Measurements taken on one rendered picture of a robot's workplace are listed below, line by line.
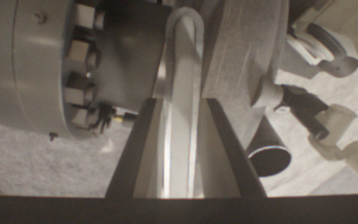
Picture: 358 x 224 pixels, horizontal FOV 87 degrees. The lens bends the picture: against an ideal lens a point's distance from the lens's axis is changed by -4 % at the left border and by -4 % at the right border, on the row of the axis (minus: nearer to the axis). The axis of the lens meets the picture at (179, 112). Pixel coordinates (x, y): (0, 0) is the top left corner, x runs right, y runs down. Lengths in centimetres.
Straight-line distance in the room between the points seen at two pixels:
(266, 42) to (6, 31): 43
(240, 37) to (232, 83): 7
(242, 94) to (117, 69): 32
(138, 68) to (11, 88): 26
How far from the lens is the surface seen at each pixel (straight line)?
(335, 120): 61
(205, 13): 39
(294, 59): 127
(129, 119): 98
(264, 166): 159
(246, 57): 31
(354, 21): 67
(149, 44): 50
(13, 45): 45
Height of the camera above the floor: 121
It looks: 54 degrees down
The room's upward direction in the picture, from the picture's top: 179 degrees counter-clockwise
